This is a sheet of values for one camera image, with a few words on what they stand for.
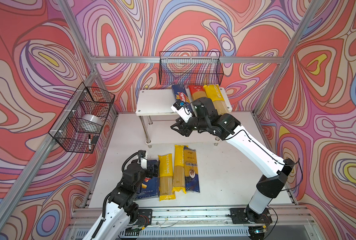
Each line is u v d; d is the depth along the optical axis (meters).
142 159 0.65
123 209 0.54
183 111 0.56
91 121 0.70
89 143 0.72
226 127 0.47
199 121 0.55
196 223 0.72
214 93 0.80
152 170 0.70
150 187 0.77
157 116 0.73
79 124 0.72
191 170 0.86
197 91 0.80
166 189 0.80
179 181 0.83
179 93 0.77
